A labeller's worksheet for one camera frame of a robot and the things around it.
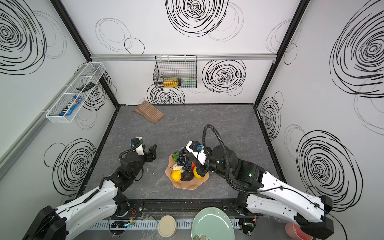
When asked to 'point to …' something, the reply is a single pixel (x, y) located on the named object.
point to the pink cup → (295, 232)
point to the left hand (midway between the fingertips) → (152, 145)
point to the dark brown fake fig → (175, 156)
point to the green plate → (212, 223)
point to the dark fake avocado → (186, 176)
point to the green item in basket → (188, 82)
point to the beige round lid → (167, 226)
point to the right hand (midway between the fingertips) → (187, 154)
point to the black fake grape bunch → (182, 161)
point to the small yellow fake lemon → (176, 175)
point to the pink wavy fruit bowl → (191, 184)
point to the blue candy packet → (67, 110)
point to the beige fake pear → (176, 167)
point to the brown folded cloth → (149, 112)
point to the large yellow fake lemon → (195, 173)
